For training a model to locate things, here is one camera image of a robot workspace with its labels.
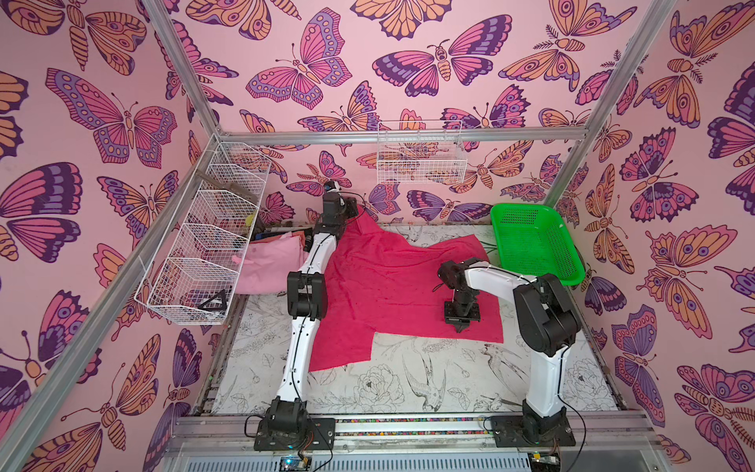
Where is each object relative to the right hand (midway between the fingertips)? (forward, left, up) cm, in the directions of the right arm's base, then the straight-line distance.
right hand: (450, 330), depth 92 cm
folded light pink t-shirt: (+20, +61, +8) cm, 65 cm away
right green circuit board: (-33, -19, -1) cm, 38 cm away
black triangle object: (-4, +67, +20) cm, 70 cm away
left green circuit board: (-35, +42, 0) cm, 55 cm away
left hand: (+47, +31, +15) cm, 58 cm away
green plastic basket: (+39, -37, 0) cm, 53 cm away
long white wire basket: (+3, +71, +24) cm, 75 cm away
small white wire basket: (+45, +9, +34) cm, 58 cm away
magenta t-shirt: (+15, +23, 0) cm, 27 cm away
